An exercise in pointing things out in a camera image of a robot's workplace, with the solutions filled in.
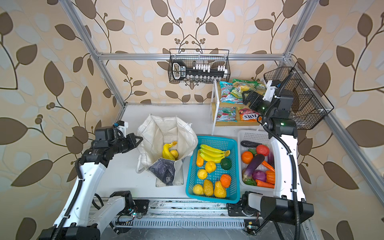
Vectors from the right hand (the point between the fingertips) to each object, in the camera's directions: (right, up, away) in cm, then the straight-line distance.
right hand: (251, 97), depth 68 cm
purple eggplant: (+8, -35, +17) cm, 39 cm away
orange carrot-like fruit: (-23, -35, +19) cm, 46 cm away
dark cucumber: (+7, -26, +26) cm, 37 cm away
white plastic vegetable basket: (+16, -22, +26) cm, 37 cm away
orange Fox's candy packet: (+7, -7, +22) cm, 24 cm away
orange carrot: (+7, -43, +8) cm, 44 cm away
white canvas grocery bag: (-49, -17, +21) cm, 56 cm away
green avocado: (-9, -35, +16) cm, 40 cm away
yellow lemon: (-39, -31, +21) cm, 54 cm away
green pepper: (+3, -43, +9) cm, 44 cm away
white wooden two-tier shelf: (-15, -2, +6) cm, 17 cm away
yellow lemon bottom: (-25, -46, +8) cm, 53 cm away
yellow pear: (-14, -46, +6) cm, 48 cm away
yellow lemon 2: (-22, -40, +13) cm, 48 cm away
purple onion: (+9, -40, +11) cm, 42 cm away
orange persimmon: (-10, -42, +9) cm, 44 cm away
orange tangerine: (+4, -32, +17) cm, 36 cm away
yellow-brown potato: (-19, -46, +9) cm, 51 cm away
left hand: (-53, -19, +7) cm, 57 cm away
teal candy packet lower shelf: (-7, -7, +21) cm, 24 cm away
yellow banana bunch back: (-18, -31, +21) cm, 41 cm away
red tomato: (+14, -28, +20) cm, 38 cm away
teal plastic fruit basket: (-10, -25, +23) cm, 36 cm away
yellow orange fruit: (-18, -37, +15) cm, 44 cm away
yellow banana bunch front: (-43, -30, +19) cm, 56 cm away
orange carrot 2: (+15, -37, +15) cm, 42 cm away
